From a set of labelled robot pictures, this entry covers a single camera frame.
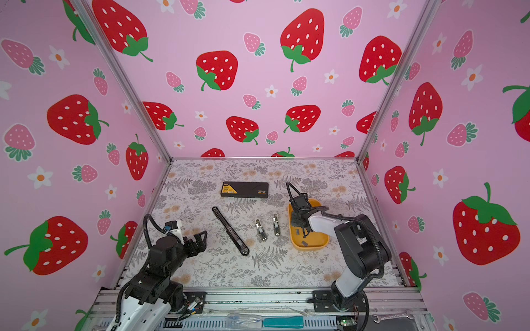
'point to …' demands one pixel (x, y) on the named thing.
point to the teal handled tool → (296, 322)
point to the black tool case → (244, 189)
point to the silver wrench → (392, 316)
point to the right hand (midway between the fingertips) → (298, 217)
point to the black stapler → (241, 247)
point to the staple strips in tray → (304, 243)
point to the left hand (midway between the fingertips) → (197, 234)
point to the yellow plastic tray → (312, 239)
